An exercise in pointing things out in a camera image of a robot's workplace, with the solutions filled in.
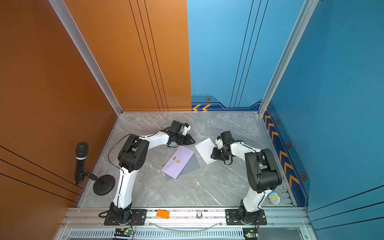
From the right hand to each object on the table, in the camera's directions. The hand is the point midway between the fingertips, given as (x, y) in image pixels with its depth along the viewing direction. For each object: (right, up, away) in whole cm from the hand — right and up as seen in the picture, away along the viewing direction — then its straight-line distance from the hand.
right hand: (214, 156), depth 95 cm
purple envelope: (-24, -4, -3) cm, 24 cm away
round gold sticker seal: (-23, -2, -3) cm, 23 cm away
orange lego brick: (-28, -25, -21) cm, 43 cm away
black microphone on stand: (-63, -13, -12) cm, 65 cm away
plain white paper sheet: (-5, +4, +5) cm, 8 cm away
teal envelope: (-32, +20, +11) cm, 39 cm away
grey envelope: (-13, -5, -3) cm, 15 cm away
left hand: (-12, +10, +6) cm, 17 cm away
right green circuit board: (+15, -32, -24) cm, 43 cm away
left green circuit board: (-47, -32, -24) cm, 61 cm away
